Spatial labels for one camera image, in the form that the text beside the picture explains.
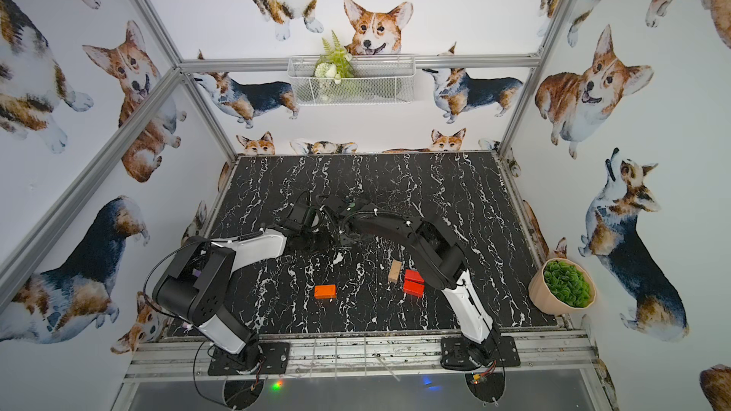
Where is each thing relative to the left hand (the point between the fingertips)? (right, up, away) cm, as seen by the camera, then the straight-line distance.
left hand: (338, 237), depth 94 cm
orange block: (-2, -14, -10) cm, 17 cm away
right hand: (+5, +1, -2) cm, 5 cm away
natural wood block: (+19, -9, -7) cm, 22 cm away
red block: (+24, -10, -8) cm, 27 cm away
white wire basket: (+13, +52, -2) cm, 53 cm away
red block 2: (+24, -13, -10) cm, 29 cm away
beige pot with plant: (+62, -9, -20) cm, 65 cm away
